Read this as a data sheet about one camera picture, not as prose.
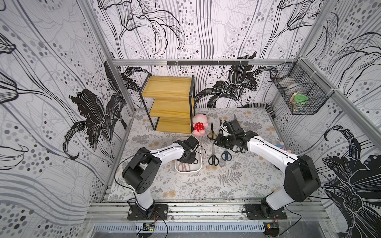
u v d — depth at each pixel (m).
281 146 0.90
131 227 0.70
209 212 0.74
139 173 0.48
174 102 1.02
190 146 0.73
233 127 0.67
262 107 1.19
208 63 0.93
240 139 0.62
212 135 1.03
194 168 0.88
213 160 0.91
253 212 0.72
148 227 0.72
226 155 0.93
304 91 0.80
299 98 0.78
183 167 0.88
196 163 0.90
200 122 1.03
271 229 0.70
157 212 0.73
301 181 0.43
